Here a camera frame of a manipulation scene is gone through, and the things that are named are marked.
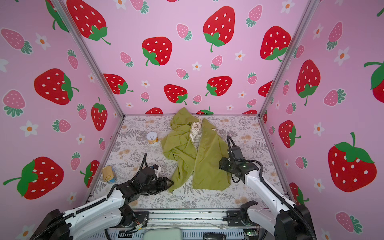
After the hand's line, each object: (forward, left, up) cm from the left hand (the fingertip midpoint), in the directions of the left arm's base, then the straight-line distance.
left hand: (171, 184), depth 81 cm
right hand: (+11, -29, +4) cm, 31 cm away
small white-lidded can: (+32, +17, +1) cm, 36 cm away
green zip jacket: (+26, -12, +1) cm, 28 cm away
